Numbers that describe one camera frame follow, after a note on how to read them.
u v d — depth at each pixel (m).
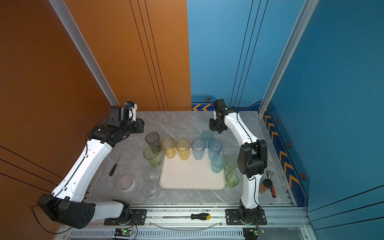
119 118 0.54
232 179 0.85
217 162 0.90
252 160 0.51
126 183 0.85
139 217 0.74
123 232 0.71
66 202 0.38
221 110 0.66
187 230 0.71
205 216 0.73
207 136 1.05
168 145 0.89
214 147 0.84
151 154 0.89
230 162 0.87
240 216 0.66
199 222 0.73
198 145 0.91
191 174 0.90
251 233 0.70
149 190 0.76
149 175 0.85
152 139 0.87
